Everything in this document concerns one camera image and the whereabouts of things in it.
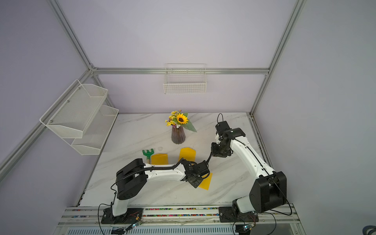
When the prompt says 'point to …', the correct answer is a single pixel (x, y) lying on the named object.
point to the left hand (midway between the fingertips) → (194, 180)
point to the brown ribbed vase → (178, 135)
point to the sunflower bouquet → (177, 118)
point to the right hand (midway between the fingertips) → (216, 156)
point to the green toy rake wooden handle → (148, 153)
